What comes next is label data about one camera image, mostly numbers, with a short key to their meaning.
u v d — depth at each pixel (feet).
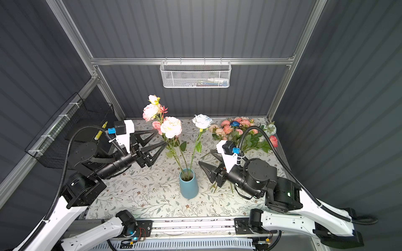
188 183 2.24
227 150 1.36
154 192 2.79
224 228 2.47
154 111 1.68
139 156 1.44
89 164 1.22
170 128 1.72
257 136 3.39
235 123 3.60
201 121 1.87
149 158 1.47
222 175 1.42
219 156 1.77
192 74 4.06
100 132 2.46
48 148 2.07
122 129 1.35
